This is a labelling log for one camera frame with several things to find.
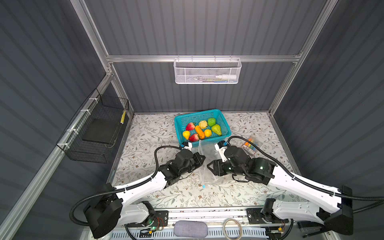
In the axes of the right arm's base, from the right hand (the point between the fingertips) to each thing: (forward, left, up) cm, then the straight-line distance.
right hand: (211, 167), depth 70 cm
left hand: (+7, +1, -3) cm, 8 cm away
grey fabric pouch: (-23, +10, -16) cm, 30 cm away
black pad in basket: (+13, +52, +12) cm, 55 cm away
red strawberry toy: (+28, +9, -16) cm, 34 cm away
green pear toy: (+35, -7, -15) cm, 39 cm away
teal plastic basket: (+40, -3, -17) cm, 43 cm away
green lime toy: (+41, -4, -14) cm, 44 cm away
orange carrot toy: (+34, +5, -16) cm, 38 cm away
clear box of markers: (+5, -17, +10) cm, 20 cm away
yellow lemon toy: (+32, -1, -15) cm, 36 cm away
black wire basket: (+29, +60, +14) cm, 68 cm away
